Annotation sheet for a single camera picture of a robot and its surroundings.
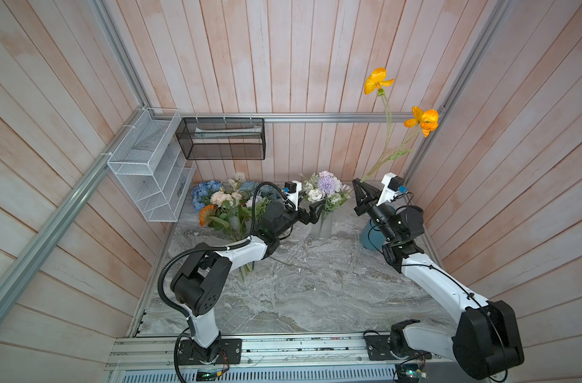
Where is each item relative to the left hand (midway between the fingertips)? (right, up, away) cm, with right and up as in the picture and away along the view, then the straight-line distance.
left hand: (317, 200), depth 81 cm
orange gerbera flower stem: (-46, -5, +19) cm, 50 cm away
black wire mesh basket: (-38, +27, +19) cm, 50 cm away
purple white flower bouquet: (+2, +5, -2) cm, 5 cm away
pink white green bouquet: (-31, -11, +21) cm, 39 cm away
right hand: (+10, +6, -11) cm, 15 cm away
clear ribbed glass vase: (+4, -11, +14) cm, 18 cm away
